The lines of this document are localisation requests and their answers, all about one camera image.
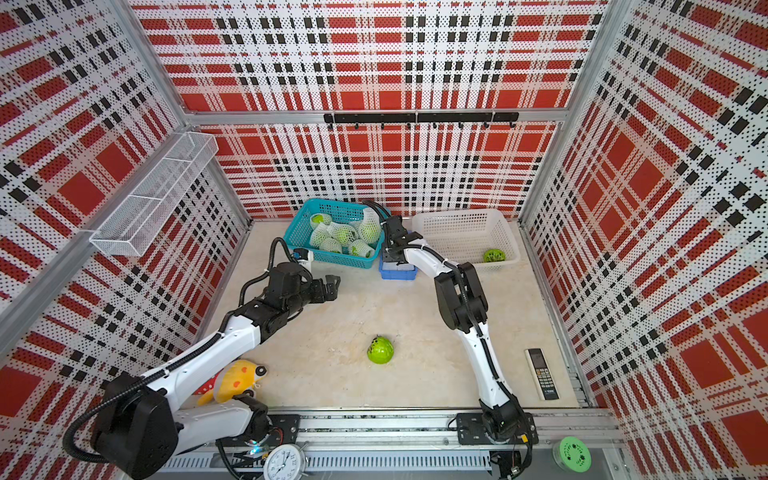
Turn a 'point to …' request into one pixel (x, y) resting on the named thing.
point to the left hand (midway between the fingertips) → (329, 279)
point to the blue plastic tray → (390, 270)
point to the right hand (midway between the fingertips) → (396, 251)
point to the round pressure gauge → (285, 462)
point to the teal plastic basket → (297, 232)
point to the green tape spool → (572, 454)
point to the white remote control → (542, 373)
